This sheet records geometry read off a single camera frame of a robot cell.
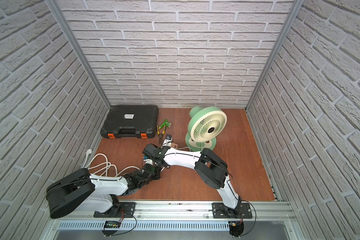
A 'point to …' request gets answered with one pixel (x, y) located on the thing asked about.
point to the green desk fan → (205, 125)
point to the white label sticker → (129, 116)
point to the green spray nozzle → (165, 123)
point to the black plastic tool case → (132, 120)
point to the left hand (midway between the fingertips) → (160, 164)
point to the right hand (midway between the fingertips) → (166, 150)
